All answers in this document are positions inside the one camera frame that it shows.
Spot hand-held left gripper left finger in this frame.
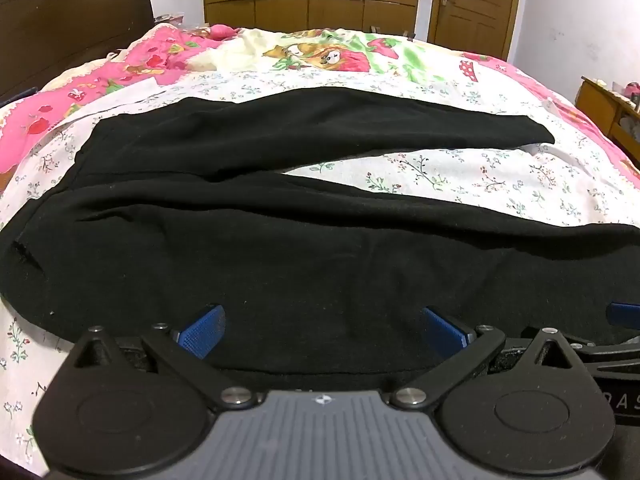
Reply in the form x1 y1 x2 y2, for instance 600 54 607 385
73 304 261 409

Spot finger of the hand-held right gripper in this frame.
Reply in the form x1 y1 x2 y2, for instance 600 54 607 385
606 302 640 332

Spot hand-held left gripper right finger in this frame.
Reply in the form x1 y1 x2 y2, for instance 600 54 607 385
390 306 577 409

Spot black pants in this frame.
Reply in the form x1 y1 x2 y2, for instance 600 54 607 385
0 86 640 380

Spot white floral bed sheet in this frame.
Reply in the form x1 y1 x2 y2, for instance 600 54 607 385
0 67 640 477

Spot wooden desk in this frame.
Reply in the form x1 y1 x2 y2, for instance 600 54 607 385
575 76 640 167

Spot pink cartoon printed blanket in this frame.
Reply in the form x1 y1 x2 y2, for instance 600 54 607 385
0 24 640 192

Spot wooden door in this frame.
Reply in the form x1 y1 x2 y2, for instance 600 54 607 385
427 0 525 62

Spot dark wooden headboard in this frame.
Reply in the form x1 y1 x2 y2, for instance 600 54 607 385
0 0 157 107

